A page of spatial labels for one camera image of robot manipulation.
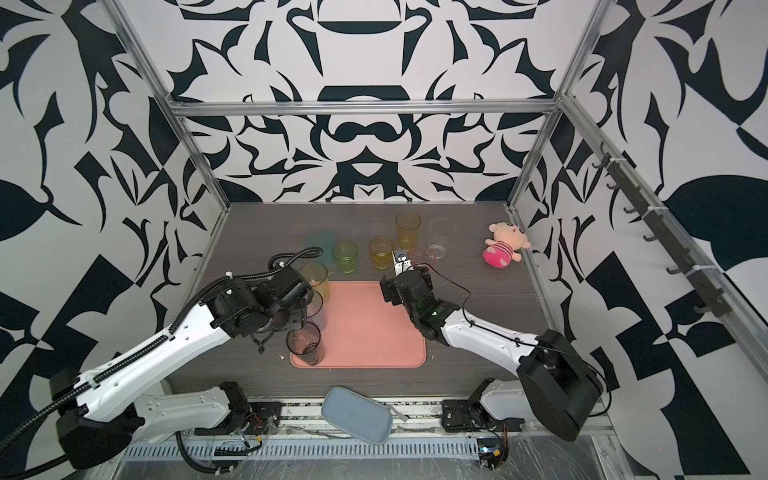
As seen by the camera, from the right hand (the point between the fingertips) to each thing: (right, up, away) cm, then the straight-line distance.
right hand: (400, 271), depth 85 cm
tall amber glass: (+3, +14, +12) cm, 18 cm away
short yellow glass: (-6, +5, +18) cm, 20 cm away
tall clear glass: (+13, +11, +12) cm, 21 cm away
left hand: (-25, -8, -13) cm, 29 cm away
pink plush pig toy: (+36, +7, +16) cm, 40 cm away
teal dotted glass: (-26, +8, +26) cm, 38 cm away
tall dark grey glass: (-25, -19, -3) cm, 32 cm away
